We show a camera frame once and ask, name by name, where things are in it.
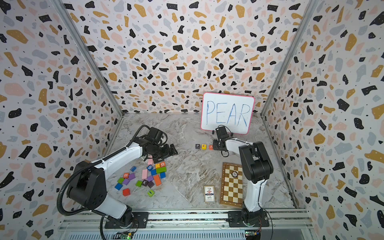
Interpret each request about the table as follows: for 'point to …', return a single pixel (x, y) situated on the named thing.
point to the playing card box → (209, 194)
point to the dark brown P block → (197, 146)
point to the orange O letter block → (162, 164)
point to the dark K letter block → (145, 182)
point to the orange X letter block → (157, 165)
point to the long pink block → (144, 173)
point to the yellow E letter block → (204, 146)
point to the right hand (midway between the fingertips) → (218, 144)
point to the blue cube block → (162, 175)
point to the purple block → (150, 178)
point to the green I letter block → (151, 193)
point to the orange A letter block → (211, 147)
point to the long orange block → (157, 180)
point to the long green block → (161, 169)
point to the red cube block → (126, 192)
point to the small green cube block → (139, 183)
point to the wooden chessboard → (231, 184)
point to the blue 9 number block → (150, 167)
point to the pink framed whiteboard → (236, 112)
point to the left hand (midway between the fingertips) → (174, 155)
